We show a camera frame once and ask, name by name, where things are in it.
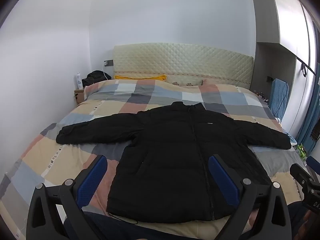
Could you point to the yellow pillow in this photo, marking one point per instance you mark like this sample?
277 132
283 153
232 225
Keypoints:
159 77

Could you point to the blue towel on chair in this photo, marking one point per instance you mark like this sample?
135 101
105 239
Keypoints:
279 97

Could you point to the black puffer jacket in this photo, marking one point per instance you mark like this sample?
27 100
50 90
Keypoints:
163 174

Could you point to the blue curtain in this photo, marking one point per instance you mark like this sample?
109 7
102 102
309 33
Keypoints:
304 136

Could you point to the cream quilted headboard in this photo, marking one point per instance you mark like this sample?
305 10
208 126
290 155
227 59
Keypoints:
219 66

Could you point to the cardboard box nightstand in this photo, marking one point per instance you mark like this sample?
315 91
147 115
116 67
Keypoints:
79 95

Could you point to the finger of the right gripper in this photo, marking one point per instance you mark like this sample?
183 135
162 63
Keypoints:
313 164

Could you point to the white spray bottle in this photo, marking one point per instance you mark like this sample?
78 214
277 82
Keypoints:
79 81

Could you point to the light blue cloth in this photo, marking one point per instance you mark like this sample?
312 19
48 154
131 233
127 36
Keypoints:
292 139

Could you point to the black clothes pile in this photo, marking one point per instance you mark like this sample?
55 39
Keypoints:
95 77

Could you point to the floral pillow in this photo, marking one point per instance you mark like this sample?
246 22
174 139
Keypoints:
185 80

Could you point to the grey white wardrobe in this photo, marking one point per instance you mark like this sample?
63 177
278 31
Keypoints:
285 50

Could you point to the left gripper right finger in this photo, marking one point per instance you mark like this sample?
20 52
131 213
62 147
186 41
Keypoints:
260 210

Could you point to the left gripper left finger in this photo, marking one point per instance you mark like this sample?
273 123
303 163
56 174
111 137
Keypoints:
44 221

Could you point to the green plant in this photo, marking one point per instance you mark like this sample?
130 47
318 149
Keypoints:
301 152

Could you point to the wall power outlet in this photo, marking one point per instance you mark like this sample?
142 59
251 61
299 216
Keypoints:
108 63

